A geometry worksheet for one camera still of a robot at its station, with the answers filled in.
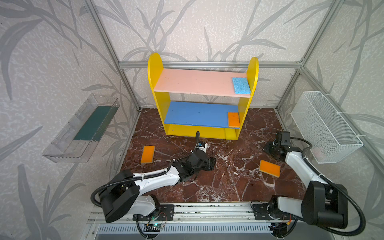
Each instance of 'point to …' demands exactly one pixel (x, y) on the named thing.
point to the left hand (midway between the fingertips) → (214, 155)
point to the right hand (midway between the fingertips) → (266, 144)
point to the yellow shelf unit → (194, 101)
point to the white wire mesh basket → (331, 135)
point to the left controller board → (152, 227)
